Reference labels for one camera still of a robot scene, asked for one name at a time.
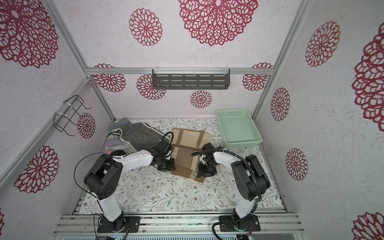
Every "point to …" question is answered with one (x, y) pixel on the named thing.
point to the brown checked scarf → (185, 142)
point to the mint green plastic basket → (238, 128)
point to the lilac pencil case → (114, 141)
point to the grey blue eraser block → (119, 123)
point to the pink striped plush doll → (114, 152)
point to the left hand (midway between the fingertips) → (174, 168)
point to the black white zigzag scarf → (140, 136)
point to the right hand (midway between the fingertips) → (200, 174)
